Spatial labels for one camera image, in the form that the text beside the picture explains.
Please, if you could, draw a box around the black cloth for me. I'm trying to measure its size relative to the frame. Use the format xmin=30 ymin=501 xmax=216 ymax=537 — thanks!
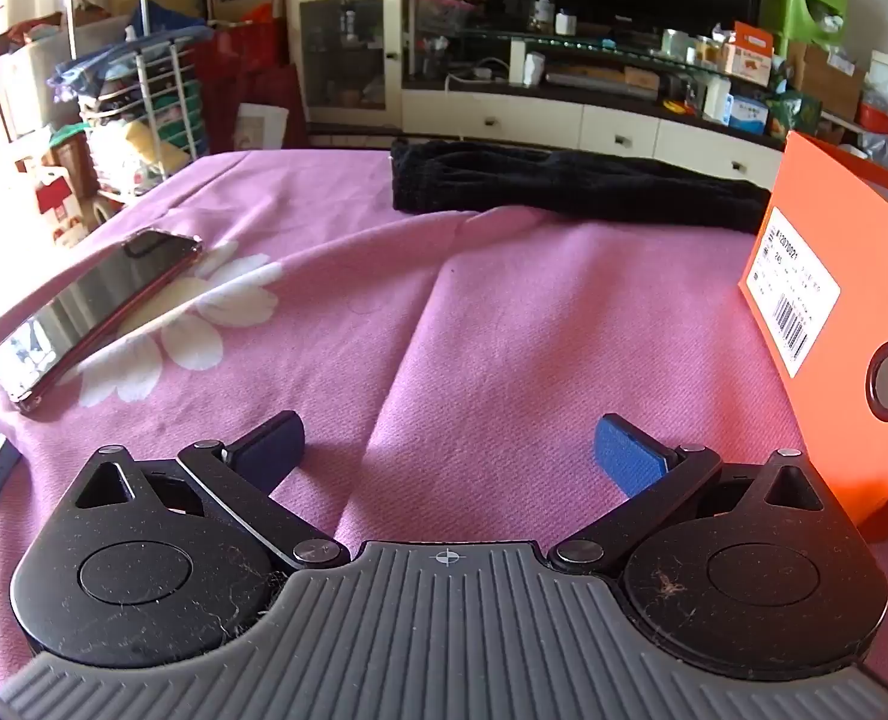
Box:
xmin=390 ymin=138 xmax=773 ymax=235

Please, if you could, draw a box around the brown cardboard box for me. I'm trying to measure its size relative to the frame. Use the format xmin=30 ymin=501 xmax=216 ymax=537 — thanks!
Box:
xmin=787 ymin=41 xmax=866 ymax=122

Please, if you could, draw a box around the white glass door cabinet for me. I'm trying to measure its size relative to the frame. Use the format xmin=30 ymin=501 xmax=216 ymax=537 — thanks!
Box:
xmin=285 ymin=0 xmax=409 ymax=130

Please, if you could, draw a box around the blue and white packet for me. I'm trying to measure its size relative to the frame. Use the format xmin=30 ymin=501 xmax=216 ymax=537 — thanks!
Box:
xmin=729 ymin=96 xmax=772 ymax=136

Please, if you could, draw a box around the orange and white packet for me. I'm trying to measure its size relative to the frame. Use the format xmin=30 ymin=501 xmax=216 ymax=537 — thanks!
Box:
xmin=721 ymin=21 xmax=778 ymax=88

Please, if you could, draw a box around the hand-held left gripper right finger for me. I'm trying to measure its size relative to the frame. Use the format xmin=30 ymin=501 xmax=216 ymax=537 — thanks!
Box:
xmin=547 ymin=412 xmax=839 ymax=575

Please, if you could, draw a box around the white television stand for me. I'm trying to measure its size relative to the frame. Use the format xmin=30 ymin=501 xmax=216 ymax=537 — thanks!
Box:
xmin=403 ymin=28 xmax=790 ymax=182

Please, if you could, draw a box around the red bag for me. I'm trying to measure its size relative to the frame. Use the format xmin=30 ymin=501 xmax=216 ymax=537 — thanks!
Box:
xmin=195 ymin=6 xmax=311 ymax=155

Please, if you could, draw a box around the white bottle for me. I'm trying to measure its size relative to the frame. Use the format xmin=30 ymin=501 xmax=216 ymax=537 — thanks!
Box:
xmin=703 ymin=75 xmax=734 ymax=125

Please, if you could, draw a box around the shopping trolley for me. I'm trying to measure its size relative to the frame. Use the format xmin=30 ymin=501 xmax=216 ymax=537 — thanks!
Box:
xmin=52 ymin=0 xmax=214 ymax=212

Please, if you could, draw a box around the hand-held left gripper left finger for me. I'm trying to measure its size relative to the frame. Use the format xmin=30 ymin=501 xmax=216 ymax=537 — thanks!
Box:
xmin=73 ymin=411 xmax=352 ymax=572

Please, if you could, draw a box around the orange cardboard box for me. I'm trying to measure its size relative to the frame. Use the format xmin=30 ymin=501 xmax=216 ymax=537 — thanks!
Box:
xmin=738 ymin=130 xmax=888 ymax=541

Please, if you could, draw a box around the pink floral bedsheet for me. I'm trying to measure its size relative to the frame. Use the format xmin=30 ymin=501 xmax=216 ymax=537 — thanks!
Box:
xmin=0 ymin=148 xmax=888 ymax=695

